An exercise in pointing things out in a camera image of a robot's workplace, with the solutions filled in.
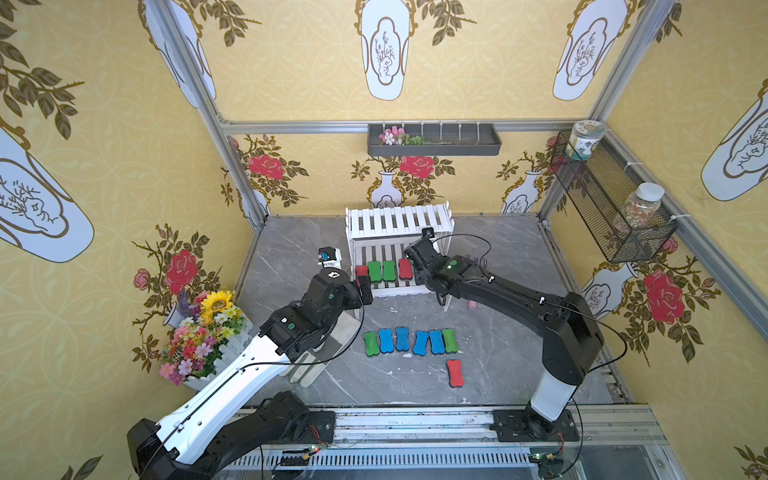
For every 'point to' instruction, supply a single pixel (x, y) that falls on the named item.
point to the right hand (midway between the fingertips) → (435, 259)
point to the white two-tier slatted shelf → (378, 234)
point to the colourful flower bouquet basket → (213, 324)
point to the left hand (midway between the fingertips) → (343, 278)
